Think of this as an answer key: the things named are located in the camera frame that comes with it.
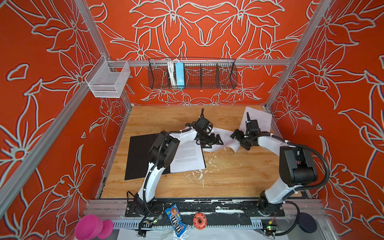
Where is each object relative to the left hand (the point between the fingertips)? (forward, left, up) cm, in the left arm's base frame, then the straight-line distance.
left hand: (217, 144), depth 93 cm
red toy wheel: (-41, +10, -2) cm, 42 cm away
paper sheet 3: (+28, -38, -6) cm, 47 cm away
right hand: (+5, -10, +1) cm, 12 cm away
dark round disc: (-39, -40, -3) cm, 56 cm away
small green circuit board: (-42, -23, -5) cm, 48 cm away
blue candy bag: (-40, +22, -2) cm, 46 cm away
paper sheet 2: (+4, -8, -3) cm, 9 cm away
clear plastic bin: (+28, +72, +27) cm, 82 cm away
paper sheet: (-7, +18, -4) cm, 20 cm away
